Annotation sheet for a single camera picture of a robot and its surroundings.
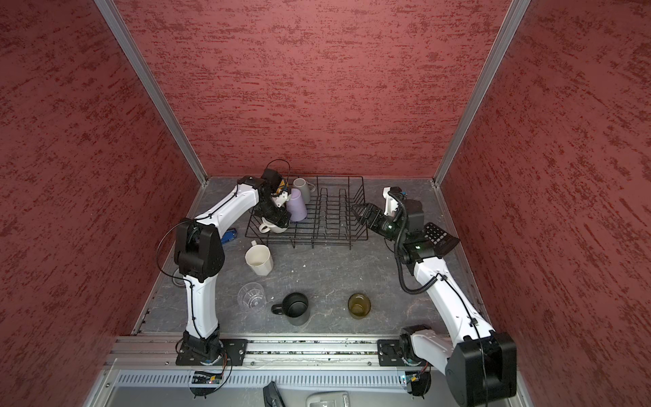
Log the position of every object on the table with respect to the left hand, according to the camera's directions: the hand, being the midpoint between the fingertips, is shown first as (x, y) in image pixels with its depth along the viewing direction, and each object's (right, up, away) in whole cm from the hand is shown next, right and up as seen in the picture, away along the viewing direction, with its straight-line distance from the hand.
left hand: (275, 223), depth 94 cm
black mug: (+10, -27, -13) cm, 31 cm away
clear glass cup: (-6, -25, -9) cm, 27 cm away
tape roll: (-33, -20, -7) cm, 39 cm away
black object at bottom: (+5, -44, -28) cm, 53 cm away
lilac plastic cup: (+8, +7, +1) cm, 11 cm away
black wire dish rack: (+21, +2, +10) cm, 23 cm away
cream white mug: (-5, -12, -5) cm, 14 cm away
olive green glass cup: (+31, -27, -11) cm, 42 cm away
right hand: (+29, +4, -18) cm, 34 cm away
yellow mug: (+4, +13, -11) cm, 18 cm away
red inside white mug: (-3, -1, -2) cm, 4 cm away
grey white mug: (+10, +14, +9) cm, 20 cm away
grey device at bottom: (+21, -44, -29) cm, 57 cm away
